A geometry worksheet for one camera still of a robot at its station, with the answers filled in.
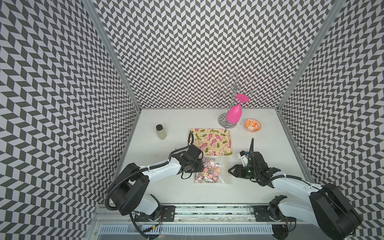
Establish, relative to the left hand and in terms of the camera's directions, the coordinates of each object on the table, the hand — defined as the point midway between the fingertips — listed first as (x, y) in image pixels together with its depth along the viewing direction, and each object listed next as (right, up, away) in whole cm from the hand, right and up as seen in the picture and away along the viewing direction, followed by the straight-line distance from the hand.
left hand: (200, 168), depth 86 cm
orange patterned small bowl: (+37, +25, +19) cm, 49 cm away
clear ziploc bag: (+15, -6, +2) cm, 16 cm away
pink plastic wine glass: (+20, +32, 0) cm, 38 cm away
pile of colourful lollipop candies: (+6, -1, -1) cm, 7 cm away
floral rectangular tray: (+9, +14, +13) cm, 21 cm away
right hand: (+18, -3, -1) cm, 18 cm away
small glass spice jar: (-25, +21, +10) cm, 34 cm away
